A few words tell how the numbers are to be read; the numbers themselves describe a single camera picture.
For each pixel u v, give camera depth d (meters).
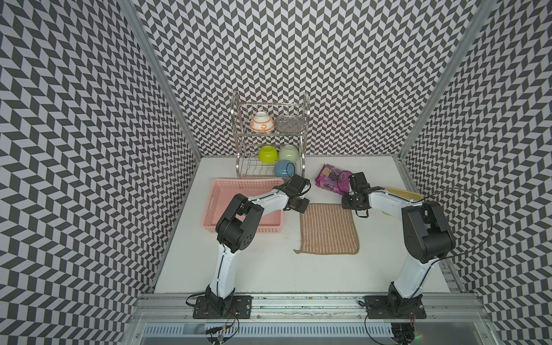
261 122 0.89
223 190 1.05
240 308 0.73
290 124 1.08
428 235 0.49
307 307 0.74
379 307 0.72
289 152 1.12
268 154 1.11
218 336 0.68
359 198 0.72
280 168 1.05
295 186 0.81
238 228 0.54
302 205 0.89
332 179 1.02
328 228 0.91
